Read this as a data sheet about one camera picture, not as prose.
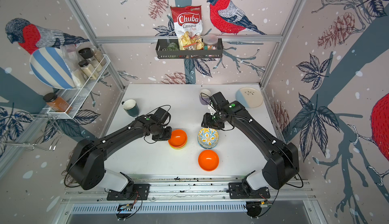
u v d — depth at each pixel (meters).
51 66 0.67
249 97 1.14
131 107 0.95
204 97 1.03
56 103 0.62
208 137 0.88
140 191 0.73
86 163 0.42
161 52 0.91
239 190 0.73
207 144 0.85
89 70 0.77
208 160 0.83
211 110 0.72
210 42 0.82
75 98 0.67
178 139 0.88
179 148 0.84
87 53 0.79
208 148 0.83
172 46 0.92
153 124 0.63
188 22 0.79
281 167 0.50
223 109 0.56
